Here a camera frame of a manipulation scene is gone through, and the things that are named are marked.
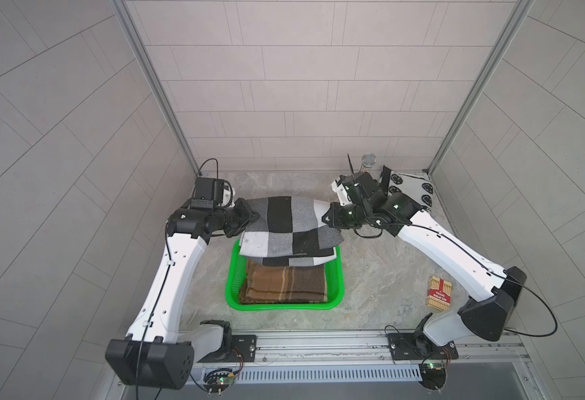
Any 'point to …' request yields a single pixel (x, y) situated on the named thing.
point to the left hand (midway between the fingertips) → (263, 210)
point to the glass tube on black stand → (367, 161)
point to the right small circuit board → (433, 376)
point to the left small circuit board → (217, 381)
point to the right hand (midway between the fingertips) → (321, 219)
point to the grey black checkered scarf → (290, 232)
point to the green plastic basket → (335, 282)
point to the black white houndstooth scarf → (417, 189)
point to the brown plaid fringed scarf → (266, 284)
